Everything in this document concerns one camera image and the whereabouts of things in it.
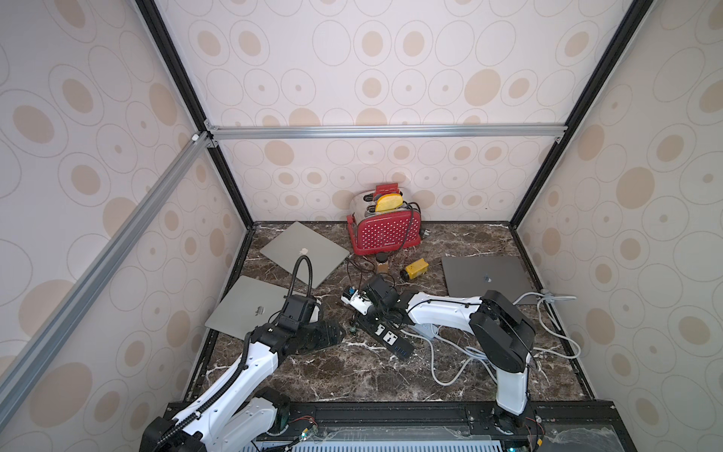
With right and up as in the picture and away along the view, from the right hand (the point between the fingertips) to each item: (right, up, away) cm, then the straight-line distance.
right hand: (354, 327), depth 88 cm
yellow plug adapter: (+22, +17, +15) cm, 32 cm away
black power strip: (+11, -2, -2) cm, 12 cm away
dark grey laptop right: (+45, +14, +20) cm, 51 cm away
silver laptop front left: (-38, +4, +11) cm, 40 cm away
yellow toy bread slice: (+12, +41, +12) cm, 45 cm away
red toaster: (+5, +31, +12) cm, 33 cm away
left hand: (-3, 0, -9) cm, 9 cm away
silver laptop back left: (-24, +28, +26) cm, 45 cm away
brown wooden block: (+10, +18, +12) cm, 24 cm away
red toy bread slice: (+11, +47, +14) cm, 50 cm away
